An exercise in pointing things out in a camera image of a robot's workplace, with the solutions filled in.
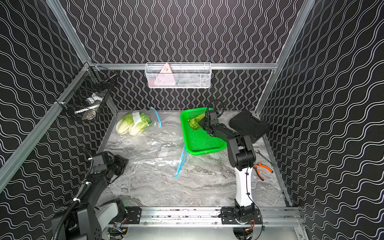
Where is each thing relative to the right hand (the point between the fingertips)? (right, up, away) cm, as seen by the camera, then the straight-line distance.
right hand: (200, 121), depth 105 cm
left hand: (-43, -21, -18) cm, 51 cm away
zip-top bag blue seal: (-10, -22, -10) cm, 26 cm away
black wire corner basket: (-71, +14, -12) cm, 74 cm away
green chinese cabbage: (-4, 0, -1) cm, 5 cm away
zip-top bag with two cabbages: (-38, +8, +11) cm, 40 cm away
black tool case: (+34, -3, +2) cm, 34 cm away
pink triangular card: (-22, +26, -15) cm, 37 cm away
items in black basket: (-56, +3, -31) cm, 64 cm away
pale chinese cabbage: (-54, -3, -2) cm, 54 cm away
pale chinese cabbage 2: (-42, -5, -3) cm, 43 cm away
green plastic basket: (-1, -14, -3) cm, 14 cm away
